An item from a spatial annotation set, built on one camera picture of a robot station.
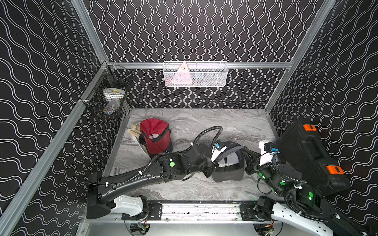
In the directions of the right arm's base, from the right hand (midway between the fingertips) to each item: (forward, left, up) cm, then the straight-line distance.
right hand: (244, 148), depth 63 cm
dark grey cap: (-1, +3, -18) cm, 18 cm away
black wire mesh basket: (+50, +76, +3) cm, 91 cm away
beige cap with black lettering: (+22, +58, -15) cm, 63 cm away
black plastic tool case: (+7, -33, -10) cm, 35 cm away
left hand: (-3, +11, -2) cm, 11 cm away
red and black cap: (+21, +46, -20) cm, 54 cm away
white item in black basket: (+30, +67, +3) cm, 74 cm away
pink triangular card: (+45, +29, +6) cm, 54 cm away
